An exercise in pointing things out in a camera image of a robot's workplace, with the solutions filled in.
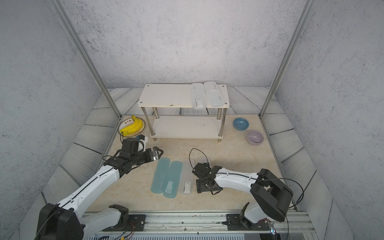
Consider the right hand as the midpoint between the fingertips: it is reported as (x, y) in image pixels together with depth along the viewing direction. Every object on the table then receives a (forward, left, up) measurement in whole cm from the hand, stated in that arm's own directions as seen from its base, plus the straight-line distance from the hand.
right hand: (206, 188), depth 84 cm
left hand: (+13, +25, +15) cm, 32 cm away
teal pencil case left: (+8, +28, -3) cm, 30 cm away
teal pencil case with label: (0, +20, +1) cm, 20 cm away
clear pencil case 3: (+6, +11, +1) cm, 13 cm away
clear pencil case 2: (+37, +4, +35) cm, 51 cm away
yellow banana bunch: (+41, +49, +7) cm, 64 cm away
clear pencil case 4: (+17, +2, +2) cm, 17 cm away
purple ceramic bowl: (+33, -34, +2) cm, 47 cm away
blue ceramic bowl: (+47, -27, 0) cm, 54 cm away
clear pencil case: (+38, -4, +35) cm, 52 cm away
